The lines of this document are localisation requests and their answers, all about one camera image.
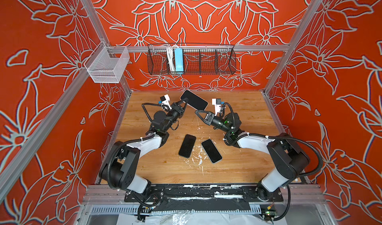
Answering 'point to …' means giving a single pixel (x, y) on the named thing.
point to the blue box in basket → (179, 60)
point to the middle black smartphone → (211, 151)
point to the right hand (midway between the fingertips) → (193, 113)
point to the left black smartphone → (187, 146)
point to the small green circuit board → (271, 213)
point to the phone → (194, 101)
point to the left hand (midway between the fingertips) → (188, 98)
